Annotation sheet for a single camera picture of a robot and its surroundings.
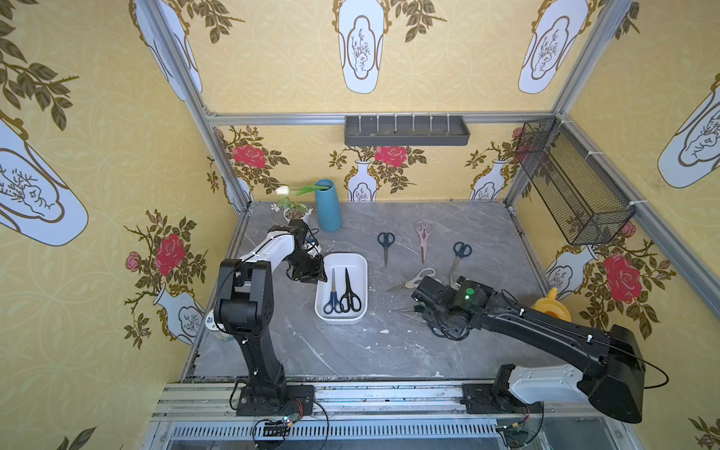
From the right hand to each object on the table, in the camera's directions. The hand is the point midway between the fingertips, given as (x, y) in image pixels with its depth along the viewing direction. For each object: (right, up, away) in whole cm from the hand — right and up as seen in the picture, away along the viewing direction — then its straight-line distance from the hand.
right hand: (424, 322), depth 78 cm
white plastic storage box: (-19, +13, +20) cm, 31 cm away
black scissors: (-21, +3, +14) cm, 26 cm away
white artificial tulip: (-42, +39, +12) cm, 59 cm away
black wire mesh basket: (+42, +33, -4) cm, 53 cm away
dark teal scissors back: (-8, +22, +31) cm, 39 cm away
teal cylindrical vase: (-30, +35, +25) cm, 52 cm away
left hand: (-31, +10, +15) cm, 36 cm away
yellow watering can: (+36, +5, 0) cm, 36 cm away
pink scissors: (+7, +25, +32) cm, 41 cm away
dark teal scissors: (+20, +18, +28) cm, 38 cm away
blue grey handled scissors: (-27, +1, +14) cm, 30 cm away
